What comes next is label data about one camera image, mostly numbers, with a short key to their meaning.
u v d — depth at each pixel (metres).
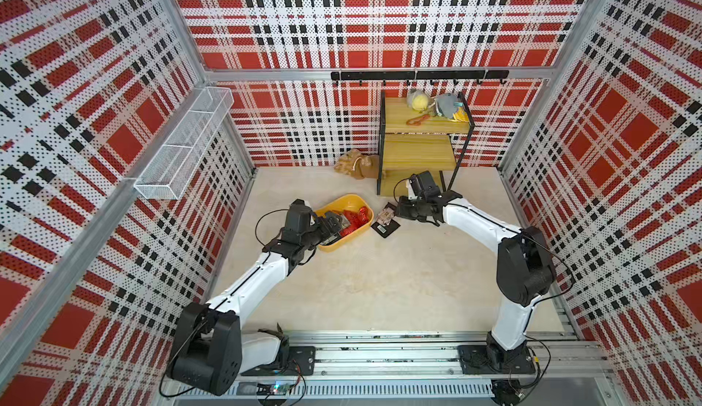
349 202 1.03
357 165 1.11
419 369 0.75
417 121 0.89
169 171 0.70
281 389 0.69
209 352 0.40
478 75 0.89
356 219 1.01
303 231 0.67
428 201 0.69
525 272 0.49
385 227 1.01
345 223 0.97
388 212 0.96
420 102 0.89
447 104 0.86
